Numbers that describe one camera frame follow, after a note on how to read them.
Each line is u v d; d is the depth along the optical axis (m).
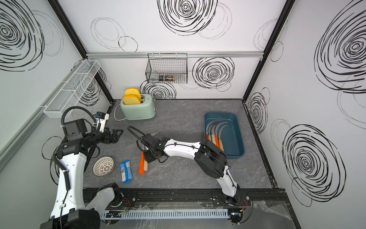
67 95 0.75
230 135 0.99
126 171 0.82
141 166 0.83
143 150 0.71
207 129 1.02
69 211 0.37
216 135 0.97
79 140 0.49
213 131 0.99
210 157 0.50
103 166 0.84
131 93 0.98
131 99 0.93
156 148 0.65
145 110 1.04
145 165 0.83
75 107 0.55
